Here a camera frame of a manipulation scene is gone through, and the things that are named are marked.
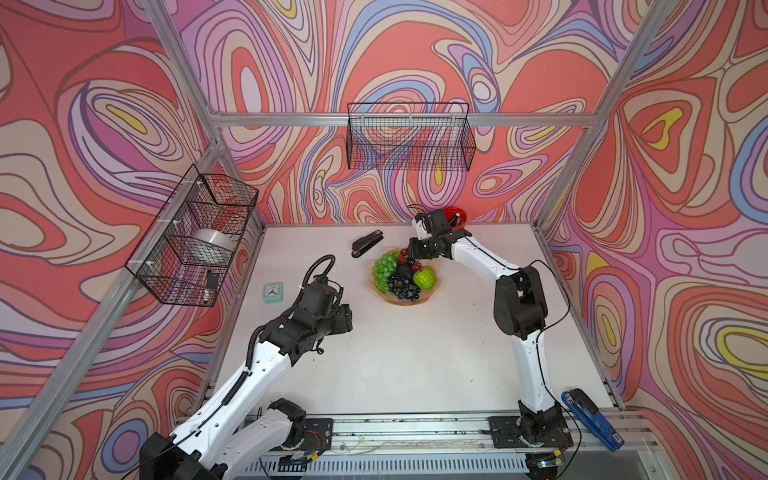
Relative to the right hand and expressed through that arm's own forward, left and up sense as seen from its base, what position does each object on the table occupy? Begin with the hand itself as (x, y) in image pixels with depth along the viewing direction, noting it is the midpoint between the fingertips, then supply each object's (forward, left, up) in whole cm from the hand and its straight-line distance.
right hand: (411, 255), depth 101 cm
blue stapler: (-49, -43, -7) cm, 66 cm away
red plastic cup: (+15, -17, +3) cm, 23 cm away
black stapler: (+11, +16, -5) cm, 20 cm away
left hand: (-25, +20, +7) cm, 33 cm away
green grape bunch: (-6, +10, 0) cm, 11 cm away
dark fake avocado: (-5, +3, -2) cm, 6 cm away
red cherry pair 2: (-1, +3, 0) cm, 3 cm away
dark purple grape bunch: (-12, +3, -2) cm, 13 cm away
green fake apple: (-10, -4, +1) cm, 11 cm away
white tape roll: (-16, +51, +26) cm, 59 cm away
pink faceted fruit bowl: (-13, -4, -5) cm, 15 cm away
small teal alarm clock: (-10, +47, -5) cm, 48 cm away
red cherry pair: (-4, -2, -1) cm, 5 cm away
